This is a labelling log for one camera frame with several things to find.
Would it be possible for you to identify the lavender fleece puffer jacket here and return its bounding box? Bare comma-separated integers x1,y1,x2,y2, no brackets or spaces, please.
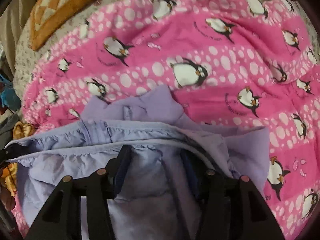
14,85,269,239

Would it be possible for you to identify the orange yellow cartoon blanket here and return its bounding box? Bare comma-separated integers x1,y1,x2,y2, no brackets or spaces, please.
1,121,36,211

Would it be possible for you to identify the blue plastic bag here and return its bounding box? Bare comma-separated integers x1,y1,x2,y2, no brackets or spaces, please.
1,75,21,112

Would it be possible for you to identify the pink penguin print quilt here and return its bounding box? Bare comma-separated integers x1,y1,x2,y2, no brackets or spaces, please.
22,0,319,239

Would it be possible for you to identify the beige curtain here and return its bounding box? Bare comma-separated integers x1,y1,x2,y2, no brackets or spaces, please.
1,0,36,73

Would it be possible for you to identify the orange checkered cushion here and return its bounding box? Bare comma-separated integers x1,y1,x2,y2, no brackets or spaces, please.
30,0,93,51

